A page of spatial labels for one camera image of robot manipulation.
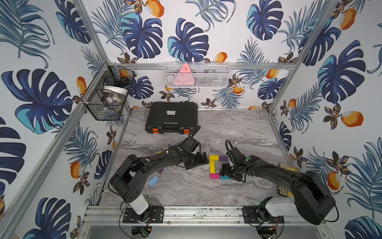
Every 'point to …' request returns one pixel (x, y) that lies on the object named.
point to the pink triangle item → (184, 77)
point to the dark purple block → (160, 171)
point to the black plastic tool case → (172, 117)
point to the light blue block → (153, 180)
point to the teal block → (226, 177)
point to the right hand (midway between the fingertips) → (224, 174)
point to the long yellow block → (212, 166)
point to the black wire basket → (106, 96)
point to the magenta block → (215, 176)
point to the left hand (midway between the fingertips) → (204, 162)
